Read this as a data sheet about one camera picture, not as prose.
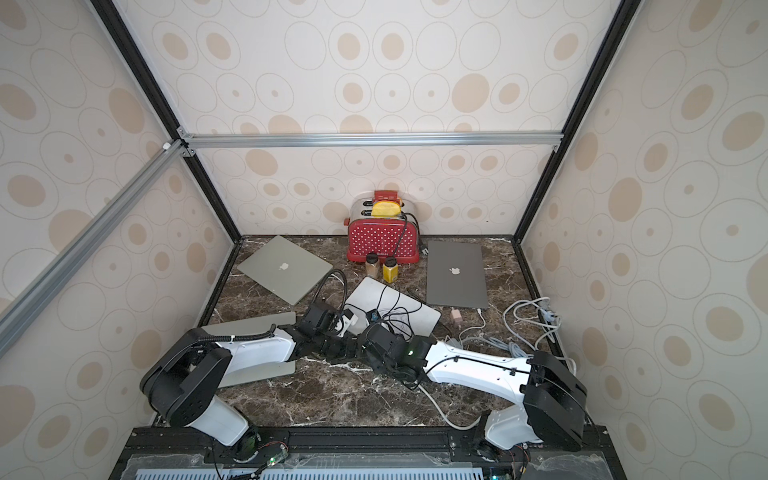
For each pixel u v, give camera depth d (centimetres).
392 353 59
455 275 107
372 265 101
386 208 102
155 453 73
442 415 79
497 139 88
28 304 52
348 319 89
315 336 72
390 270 101
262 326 67
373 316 71
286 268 109
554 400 41
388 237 103
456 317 94
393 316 95
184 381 45
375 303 101
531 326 95
